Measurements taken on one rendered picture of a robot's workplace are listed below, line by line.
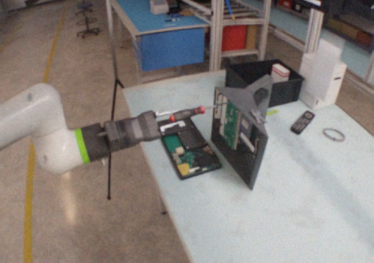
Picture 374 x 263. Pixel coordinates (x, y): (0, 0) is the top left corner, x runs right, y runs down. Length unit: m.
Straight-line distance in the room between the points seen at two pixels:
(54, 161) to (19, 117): 0.15
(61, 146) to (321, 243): 0.70
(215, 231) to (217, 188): 0.15
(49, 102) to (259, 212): 0.60
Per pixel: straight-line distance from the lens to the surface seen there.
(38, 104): 0.59
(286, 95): 1.12
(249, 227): 0.70
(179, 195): 0.74
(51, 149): 0.62
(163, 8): 2.68
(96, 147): 0.63
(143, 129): 0.66
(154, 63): 2.29
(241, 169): 0.81
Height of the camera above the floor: 1.60
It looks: 38 degrees down
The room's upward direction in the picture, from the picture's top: 1 degrees clockwise
